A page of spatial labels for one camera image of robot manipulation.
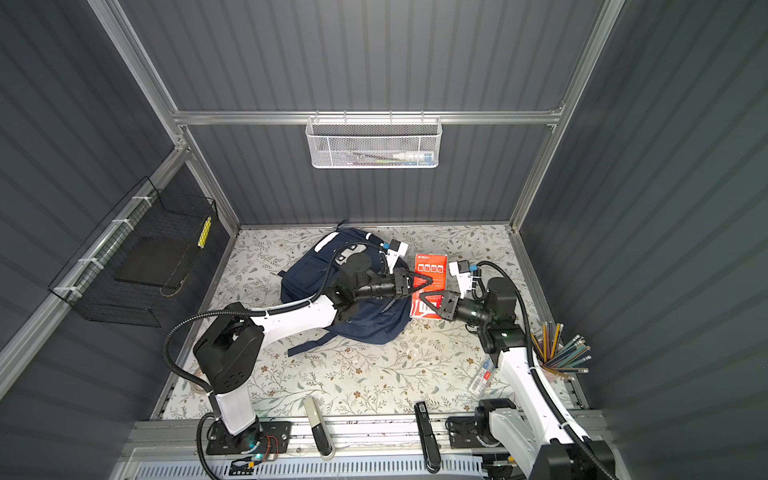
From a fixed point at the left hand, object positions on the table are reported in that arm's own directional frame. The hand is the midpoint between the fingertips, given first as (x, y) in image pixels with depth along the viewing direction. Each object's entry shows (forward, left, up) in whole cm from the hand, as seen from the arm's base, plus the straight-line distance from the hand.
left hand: (435, 282), depth 72 cm
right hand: (-3, +2, -4) cm, 5 cm away
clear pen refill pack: (-16, -14, -24) cm, 32 cm away
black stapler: (-31, +3, -23) cm, 38 cm away
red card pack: (+4, 0, +1) cm, 4 cm away
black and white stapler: (-29, +28, -22) cm, 46 cm away
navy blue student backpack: (+19, +35, -20) cm, 45 cm away
